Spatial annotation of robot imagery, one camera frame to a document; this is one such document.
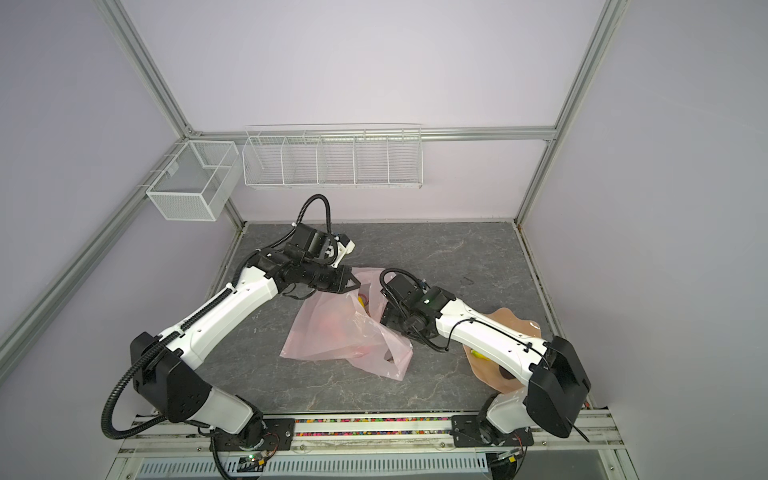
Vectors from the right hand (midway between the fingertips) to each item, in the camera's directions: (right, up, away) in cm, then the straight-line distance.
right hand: (395, 327), depth 80 cm
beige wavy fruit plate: (+26, -13, +2) cm, 29 cm away
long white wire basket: (-4, +55, +26) cm, 61 cm away
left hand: (-9, +11, -4) cm, 15 cm away
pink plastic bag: (-11, +2, -7) cm, 14 cm away
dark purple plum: (+30, -13, +1) cm, 33 cm away
